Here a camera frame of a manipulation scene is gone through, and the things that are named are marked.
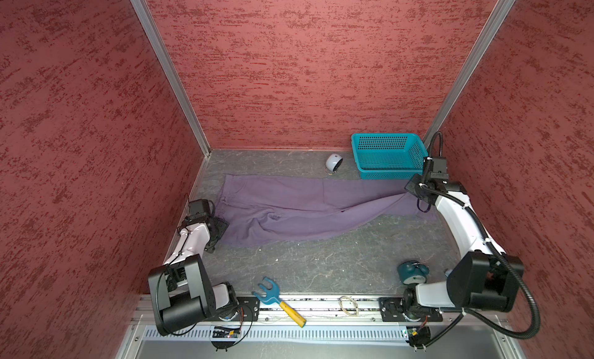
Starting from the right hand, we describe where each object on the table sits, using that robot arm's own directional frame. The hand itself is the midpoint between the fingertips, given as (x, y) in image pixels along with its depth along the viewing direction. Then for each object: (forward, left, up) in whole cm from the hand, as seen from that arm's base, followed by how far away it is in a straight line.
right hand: (413, 189), depth 85 cm
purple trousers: (0, +59, -13) cm, 60 cm away
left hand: (-11, +75, -13) cm, 76 cm away
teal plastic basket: (+35, -5, -19) cm, 40 cm away
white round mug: (+23, +27, -9) cm, 37 cm away
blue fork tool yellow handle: (-32, +53, -13) cm, 63 cm away
